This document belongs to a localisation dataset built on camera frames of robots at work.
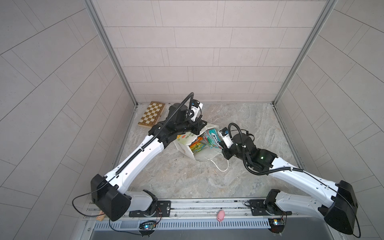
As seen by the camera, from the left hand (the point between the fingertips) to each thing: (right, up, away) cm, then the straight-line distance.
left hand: (210, 122), depth 69 cm
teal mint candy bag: (+1, -9, +7) cm, 12 cm away
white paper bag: (-13, -10, +5) cm, 17 cm away
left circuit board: (-28, -47, -3) cm, 55 cm away
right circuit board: (+31, -48, -1) cm, 57 cm away
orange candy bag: (-6, -14, +17) cm, 23 cm away
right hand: (+5, -11, +7) cm, 14 cm away
